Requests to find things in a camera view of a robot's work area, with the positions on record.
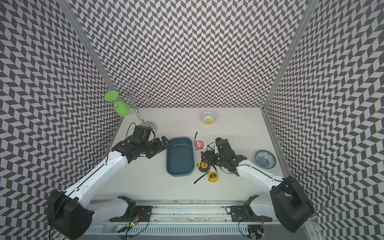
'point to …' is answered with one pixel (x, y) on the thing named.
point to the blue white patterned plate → (265, 159)
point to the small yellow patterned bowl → (208, 117)
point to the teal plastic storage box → (180, 157)
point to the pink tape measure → (198, 144)
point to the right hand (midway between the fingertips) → (207, 160)
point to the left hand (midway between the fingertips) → (166, 148)
